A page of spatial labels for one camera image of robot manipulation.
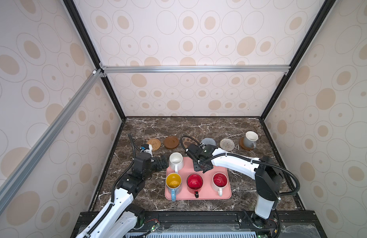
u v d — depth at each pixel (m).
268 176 0.46
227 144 1.03
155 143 1.03
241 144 1.03
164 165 0.70
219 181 0.85
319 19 0.71
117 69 0.91
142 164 0.56
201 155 0.61
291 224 0.74
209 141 1.06
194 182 0.85
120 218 0.59
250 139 0.95
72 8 0.67
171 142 1.04
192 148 0.69
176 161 0.90
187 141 1.06
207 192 0.82
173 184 0.84
